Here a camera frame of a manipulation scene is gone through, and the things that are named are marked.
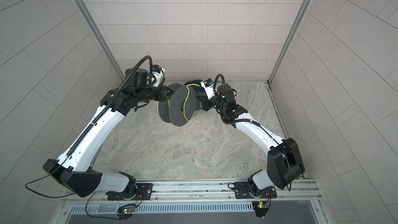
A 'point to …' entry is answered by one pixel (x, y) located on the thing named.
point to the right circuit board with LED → (260, 207)
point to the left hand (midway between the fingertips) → (174, 87)
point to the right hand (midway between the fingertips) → (198, 96)
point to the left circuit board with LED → (126, 209)
